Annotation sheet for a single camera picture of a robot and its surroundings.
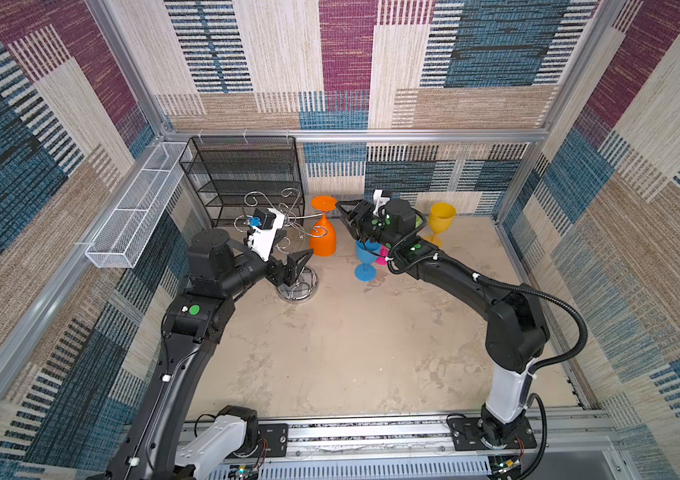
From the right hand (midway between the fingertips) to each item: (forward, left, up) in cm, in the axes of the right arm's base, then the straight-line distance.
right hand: (334, 212), depth 79 cm
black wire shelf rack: (+32, +36, -12) cm, 50 cm away
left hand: (-15, +8, +8) cm, 19 cm away
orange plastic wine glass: (+1, +4, -11) cm, 11 cm away
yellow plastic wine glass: (+13, -35, -17) cm, 40 cm away
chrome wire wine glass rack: (-1, +11, -34) cm, 35 cm away
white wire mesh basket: (+18, +64, -11) cm, 67 cm away
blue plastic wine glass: (+2, -9, -30) cm, 31 cm away
